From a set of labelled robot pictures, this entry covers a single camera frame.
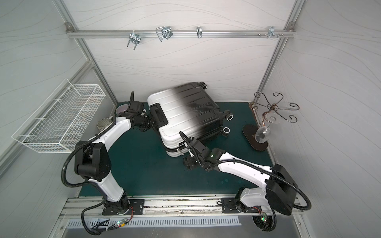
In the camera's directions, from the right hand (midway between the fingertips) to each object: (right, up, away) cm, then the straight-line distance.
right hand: (188, 158), depth 80 cm
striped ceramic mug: (-62, +19, +24) cm, 69 cm away
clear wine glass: (+40, +14, -2) cm, 43 cm away
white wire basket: (-61, +18, -13) cm, 65 cm away
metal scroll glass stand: (+42, +13, +22) cm, 49 cm away
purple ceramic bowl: (-52, +29, +31) cm, 67 cm away
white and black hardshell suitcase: (-1, +26, +7) cm, 27 cm away
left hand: (-20, +19, +10) cm, 29 cm away
